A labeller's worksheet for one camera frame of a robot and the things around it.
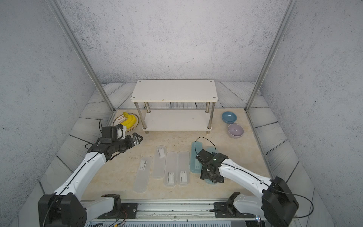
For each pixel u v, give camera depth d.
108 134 0.63
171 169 0.88
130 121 1.07
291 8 0.71
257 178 0.45
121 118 1.14
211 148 0.77
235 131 1.04
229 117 1.12
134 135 0.76
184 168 0.87
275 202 0.40
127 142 0.74
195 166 0.87
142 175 0.85
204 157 0.65
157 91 0.85
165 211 0.74
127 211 0.73
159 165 0.89
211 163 0.58
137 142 0.74
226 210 0.65
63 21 0.74
